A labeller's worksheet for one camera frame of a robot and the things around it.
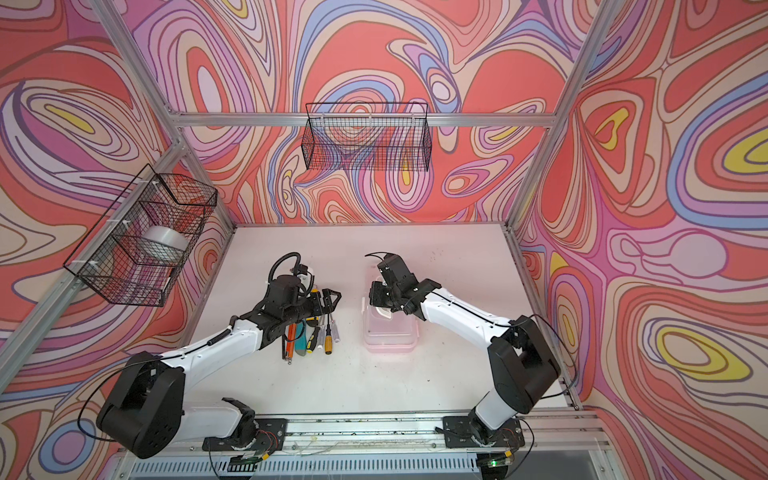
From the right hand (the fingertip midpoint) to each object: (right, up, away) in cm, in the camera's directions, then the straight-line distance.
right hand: (374, 301), depth 86 cm
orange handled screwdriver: (-14, -14, +1) cm, 20 cm away
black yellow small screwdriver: (-19, -12, +3) cm, 22 cm away
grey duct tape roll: (-52, +18, -12) cm, 56 cm away
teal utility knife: (-19, -8, -9) cm, 22 cm away
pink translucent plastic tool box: (+4, -8, -4) cm, 10 cm away
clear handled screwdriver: (-12, -10, +5) cm, 17 cm away
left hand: (-12, +1, +1) cm, 12 cm away
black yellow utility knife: (-15, +2, -9) cm, 18 cm away
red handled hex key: (-21, -8, -12) cm, 25 cm away
